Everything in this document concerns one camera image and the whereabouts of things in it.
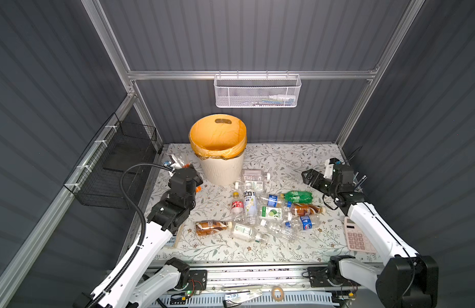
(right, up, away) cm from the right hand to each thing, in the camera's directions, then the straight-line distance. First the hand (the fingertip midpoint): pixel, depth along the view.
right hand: (313, 176), depth 83 cm
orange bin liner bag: (-45, +20, +19) cm, 53 cm away
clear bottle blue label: (-4, -21, +1) cm, 21 cm away
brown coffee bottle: (-3, -16, +4) cm, 16 cm away
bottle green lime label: (-17, -17, +4) cm, 24 cm away
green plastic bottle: (-4, -11, +9) cm, 14 cm away
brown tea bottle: (-47, -22, -1) cm, 52 cm away
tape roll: (-20, -43, -12) cm, 49 cm away
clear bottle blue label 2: (-17, -12, +8) cm, 22 cm away
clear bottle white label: (-24, -6, +14) cm, 28 cm away
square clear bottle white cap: (-25, 0, +17) cm, 30 cm away
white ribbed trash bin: (-40, +1, +9) cm, 41 cm away
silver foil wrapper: (-34, -43, -14) cm, 57 cm away
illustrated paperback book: (-62, -28, -2) cm, 68 cm away
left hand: (-50, +3, -13) cm, 52 cm away
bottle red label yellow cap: (-34, -18, +7) cm, 39 cm away
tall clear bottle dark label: (-28, -14, +4) cm, 31 cm away
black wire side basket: (-85, 0, -14) cm, 86 cm away
